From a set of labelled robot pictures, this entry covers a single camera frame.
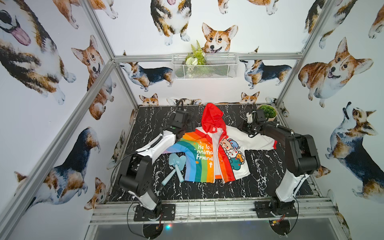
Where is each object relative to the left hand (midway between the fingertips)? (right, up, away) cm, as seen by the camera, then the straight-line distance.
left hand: (191, 120), depth 91 cm
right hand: (+30, -3, +6) cm, 31 cm away
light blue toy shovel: (-10, -24, -1) cm, 26 cm away
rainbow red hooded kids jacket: (+16, -21, +3) cm, 26 cm away
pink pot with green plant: (+53, +6, +9) cm, 54 cm away
